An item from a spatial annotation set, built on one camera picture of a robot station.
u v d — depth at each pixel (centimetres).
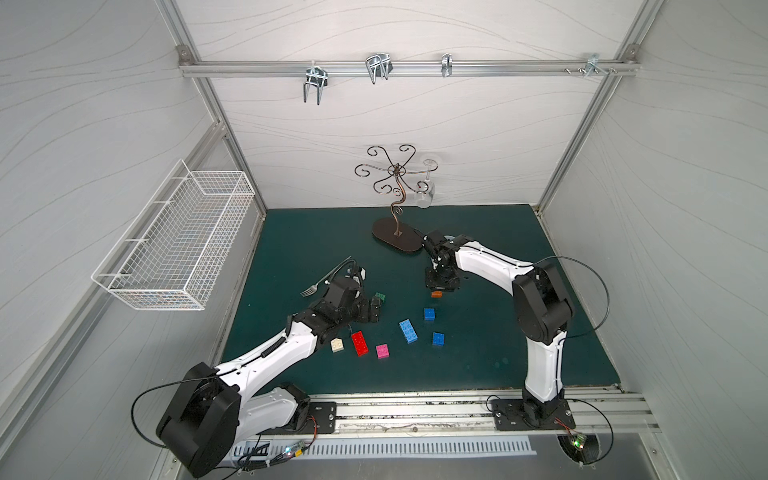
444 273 81
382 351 84
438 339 86
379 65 76
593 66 77
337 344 84
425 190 98
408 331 86
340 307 64
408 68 78
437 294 93
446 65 78
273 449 70
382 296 94
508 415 73
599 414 67
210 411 40
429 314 91
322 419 73
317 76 78
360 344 84
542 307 52
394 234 111
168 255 68
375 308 76
